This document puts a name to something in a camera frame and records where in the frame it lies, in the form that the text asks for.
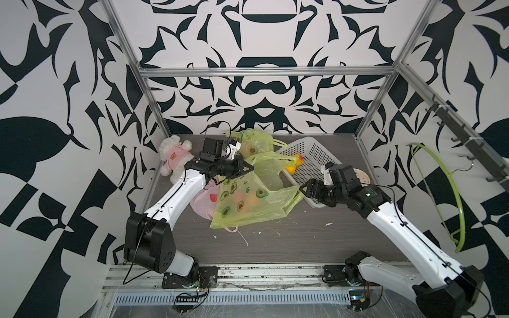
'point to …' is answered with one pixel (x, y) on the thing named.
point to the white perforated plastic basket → (309, 156)
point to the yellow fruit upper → (300, 159)
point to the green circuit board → (358, 299)
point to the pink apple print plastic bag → (204, 202)
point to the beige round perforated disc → (364, 179)
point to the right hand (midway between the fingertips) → (305, 188)
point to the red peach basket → (238, 196)
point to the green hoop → (452, 236)
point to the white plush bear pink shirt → (176, 154)
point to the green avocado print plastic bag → (253, 142)
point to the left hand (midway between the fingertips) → (252, 165)
